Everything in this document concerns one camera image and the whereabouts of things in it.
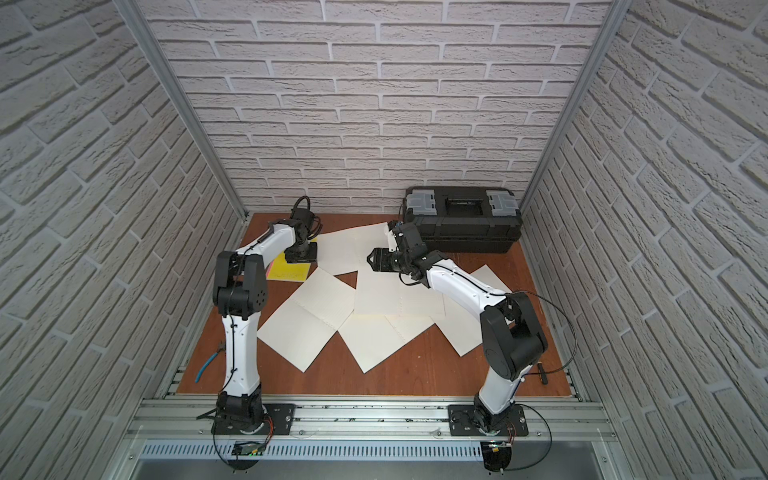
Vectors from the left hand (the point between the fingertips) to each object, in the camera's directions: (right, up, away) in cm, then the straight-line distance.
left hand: (310, 253), depth 104 cm
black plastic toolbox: (+54, +11, -10) cm, 56 cm away
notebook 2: (+1, -23, -13) cm, 27 cm away
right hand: (+26, -1, -17) cm, 31 cm away
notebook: (+27, -13, -7) cm, 31 cm away
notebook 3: (+23, -24, -19) cm, 38 cm away
